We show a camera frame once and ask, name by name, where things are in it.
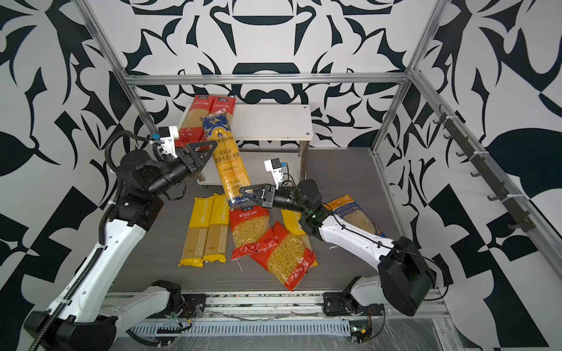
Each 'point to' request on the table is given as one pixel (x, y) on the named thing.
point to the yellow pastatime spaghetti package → (219, 221)
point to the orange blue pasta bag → (347, 208)
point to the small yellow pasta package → (291, 221)
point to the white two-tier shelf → (276, 122)
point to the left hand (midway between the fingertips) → (213, 143)
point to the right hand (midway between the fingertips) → (242, 191)
